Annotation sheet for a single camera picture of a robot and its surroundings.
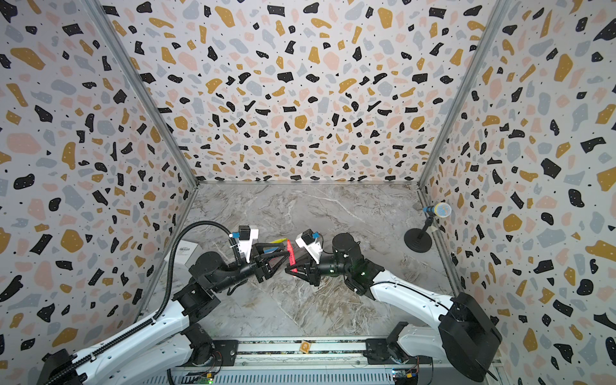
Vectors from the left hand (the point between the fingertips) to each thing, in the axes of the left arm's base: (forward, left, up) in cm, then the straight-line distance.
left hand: (286, 252), depth 66 cm
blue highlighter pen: (+1, +5, -1) cm, 5 cm away
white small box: (+13, +42, -23) cm, 50 cm away
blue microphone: (+16, -49, -2) cm, 52 cm away
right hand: (-3, 0, -7) cm, 7 cm away
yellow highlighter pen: (+21, +8, -28) cm, 35 cm away
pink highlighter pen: (0, -1, -1) cm, 2 cm away
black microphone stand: (+20, -50, -28) cm, 60 cm away
